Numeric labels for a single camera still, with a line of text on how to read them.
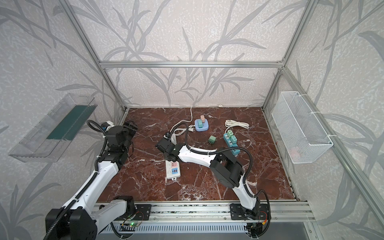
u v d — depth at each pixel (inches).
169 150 26.5
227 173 19.5
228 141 38.6
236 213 28.9
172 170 33.4
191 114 45.3
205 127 41.4
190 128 41.3
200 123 40.2
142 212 28.5
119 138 22.9
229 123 42.5
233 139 36.9
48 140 25.4
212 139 39.1
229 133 38.0
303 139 24.0
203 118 41.3
